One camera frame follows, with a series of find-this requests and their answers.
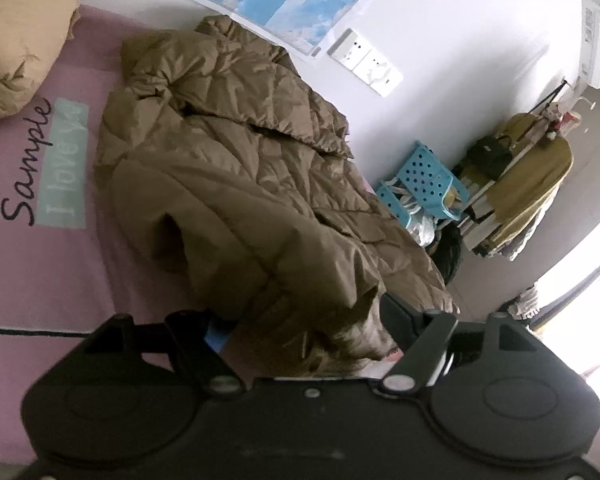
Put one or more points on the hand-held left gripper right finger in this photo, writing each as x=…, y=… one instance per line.
x=402, y=322

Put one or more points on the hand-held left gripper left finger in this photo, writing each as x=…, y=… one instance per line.
x=215, y=340

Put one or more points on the brown down jacket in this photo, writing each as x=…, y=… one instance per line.
x=230, y=185

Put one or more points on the pale hanging clothes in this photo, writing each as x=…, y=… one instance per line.
x=485, y=232

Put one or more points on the black bag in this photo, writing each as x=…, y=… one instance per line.
x=450, y=252

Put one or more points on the clear plastic bag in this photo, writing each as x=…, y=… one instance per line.
x=422, y=227

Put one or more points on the white frilly cloth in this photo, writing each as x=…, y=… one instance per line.
x=527, y=302

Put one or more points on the pink printed bed sheet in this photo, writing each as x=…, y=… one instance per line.
x=105, y=260

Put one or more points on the teal plastic basket rack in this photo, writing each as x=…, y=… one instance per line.
x=422, y=177

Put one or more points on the black handbag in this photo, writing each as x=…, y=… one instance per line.
x=490, y=157

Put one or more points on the mustard yellow hanging garment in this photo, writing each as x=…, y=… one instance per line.
x=535, y=185

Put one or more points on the small plush toy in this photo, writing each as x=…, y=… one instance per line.
x=560, y=120

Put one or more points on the beige quilt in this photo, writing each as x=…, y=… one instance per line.
x=25, y=35

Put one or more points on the white wall socket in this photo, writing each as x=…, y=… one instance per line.
x=372, y=67
x=347, y=47

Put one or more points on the black clothes rail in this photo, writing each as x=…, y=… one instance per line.
x=547, y=97

